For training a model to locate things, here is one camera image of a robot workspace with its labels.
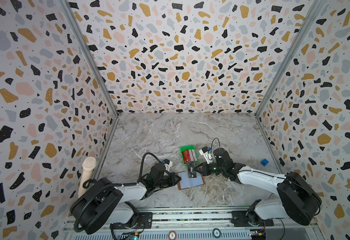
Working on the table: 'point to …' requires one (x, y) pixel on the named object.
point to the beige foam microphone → (88, 164)
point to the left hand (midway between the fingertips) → (184, 177)
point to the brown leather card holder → (186, 182)
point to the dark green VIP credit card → (191, 167)
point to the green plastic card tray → (182, 148)
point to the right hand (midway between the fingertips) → (194, 167)
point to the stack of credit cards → (189, 155)
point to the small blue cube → (264, 162)
